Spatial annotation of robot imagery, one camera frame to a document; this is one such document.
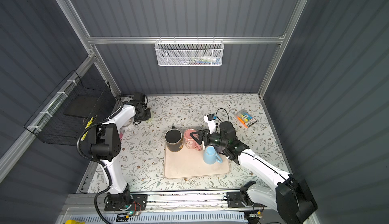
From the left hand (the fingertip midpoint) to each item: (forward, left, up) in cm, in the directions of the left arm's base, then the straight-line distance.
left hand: (146, 116), depth 99 cm
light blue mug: (-30, -39, +2) cm, 49 cm away
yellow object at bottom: (-54, +21, +1) cm, 59 cm away
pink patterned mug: (-22, -29, +2) cm, 36 cm away
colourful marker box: (-2, -67, -5) cm, 67 cm away
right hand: (-23, -32, +12) cm, 41 cm away
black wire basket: (-9, +29, +22) cm, 37 cm away
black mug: (-19, -19, +3) cm, 28 cm away
